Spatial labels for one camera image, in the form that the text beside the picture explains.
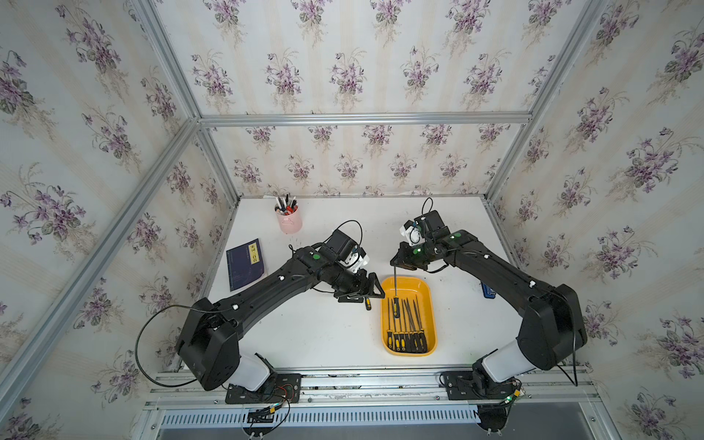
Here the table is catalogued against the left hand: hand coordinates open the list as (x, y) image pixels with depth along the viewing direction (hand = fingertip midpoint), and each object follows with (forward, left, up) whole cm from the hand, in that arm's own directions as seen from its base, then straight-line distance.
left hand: (378, 299), depth 73 cm
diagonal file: (-7, -4, -15) cm, 17 cm away
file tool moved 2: (-2, -13, -16) cm, 21 cm away
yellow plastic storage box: (+10, -12, -13) cm, 21 cm away
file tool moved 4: (-2, -10, -16) cm, 19 cm away
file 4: (-4, -6, -16) cm, 18 cm away
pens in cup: (+41, +32, -8) cm, 53 cm away
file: (0, -5, -4) cm, 7 cm away
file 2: (-5, -12, -15) cm, 20 cm away
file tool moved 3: (-3, -11, -16) cm, 20 cm away
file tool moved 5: (-7, -9, -15) cm, 19 cm away
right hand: (+13, -6, -2) cm, 14 cm away
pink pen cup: (+36, +31, -11) cm, 48 cm away
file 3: (-7, -7, -15) cm, 18 cm away
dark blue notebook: (+22, +46, -16) cm, 53 cm away
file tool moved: (-6, -14, -14) cm, 21 cm away
